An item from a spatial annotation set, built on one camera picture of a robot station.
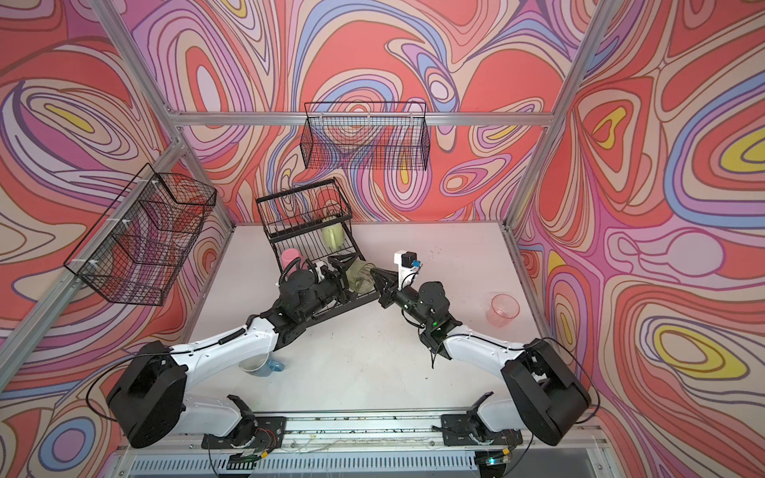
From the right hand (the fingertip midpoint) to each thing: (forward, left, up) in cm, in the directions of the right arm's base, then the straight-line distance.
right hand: (372, 277), depth 78 cm
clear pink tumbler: (0, -40, -20) cm, 45 cm away
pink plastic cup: (+15, +27, -8) cm, 33 cm away
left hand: (+1, +1, +5) cm, 5 cm away
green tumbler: (-3, +3, +5) cm, 7 cm away
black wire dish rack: (+41, +27, -20) cm, 53 cm away
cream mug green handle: (+27, +15, -12) cm, 33 cm away
